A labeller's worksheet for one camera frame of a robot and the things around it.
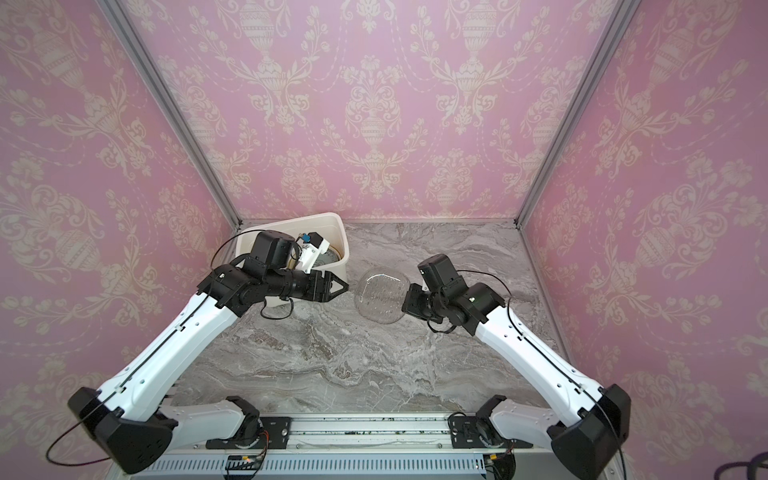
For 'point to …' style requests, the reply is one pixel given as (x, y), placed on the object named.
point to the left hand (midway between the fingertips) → (340, 288)
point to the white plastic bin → (327, 225)
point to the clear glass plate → (380, 294)
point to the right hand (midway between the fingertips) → (402, 303)
